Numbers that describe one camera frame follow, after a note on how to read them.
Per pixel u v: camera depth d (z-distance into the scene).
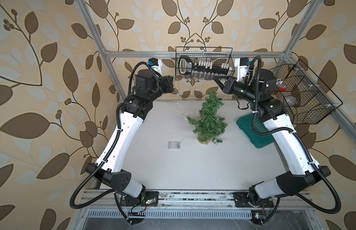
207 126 0.71
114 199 0.74
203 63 0.83
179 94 1.20
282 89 0.82
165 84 0.57
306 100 0.73
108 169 0.39
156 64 0.55
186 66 0.85
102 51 0.89
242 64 0.53
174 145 0.94
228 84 0.53
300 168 0.40
